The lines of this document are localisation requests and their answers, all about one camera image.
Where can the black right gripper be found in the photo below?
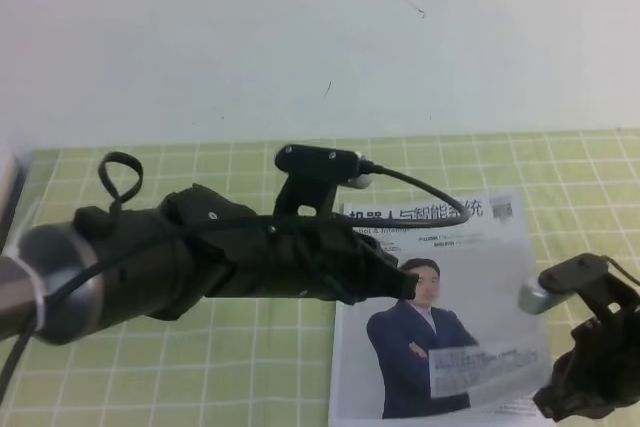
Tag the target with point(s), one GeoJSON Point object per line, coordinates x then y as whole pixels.
{"type": "Point", "coordinates": [600, 374]}

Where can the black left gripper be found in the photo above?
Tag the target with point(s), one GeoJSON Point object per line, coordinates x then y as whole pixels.
{"type": "Point", "coordinates": [265, 261]}

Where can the white magazine book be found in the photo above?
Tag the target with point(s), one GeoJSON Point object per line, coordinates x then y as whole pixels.
{"type": "Point", "coordinates": [462, 353]}

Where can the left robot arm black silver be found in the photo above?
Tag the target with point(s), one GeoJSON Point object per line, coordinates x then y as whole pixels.
{"type": "Point", "coordinates": [103, 268]}

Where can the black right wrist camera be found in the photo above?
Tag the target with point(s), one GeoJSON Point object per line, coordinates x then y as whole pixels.
{"type": "Point", "coordinates": [558, 283]}

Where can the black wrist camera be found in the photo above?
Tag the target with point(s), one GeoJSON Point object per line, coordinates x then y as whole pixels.
{"type": "Point", "coordinates": [314, 175]}
{"type": "Point", "coordinates": [558, 283]}

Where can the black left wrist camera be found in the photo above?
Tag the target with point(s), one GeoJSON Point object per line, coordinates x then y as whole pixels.
{"type": "Point", "coordinates": [314, 175]}

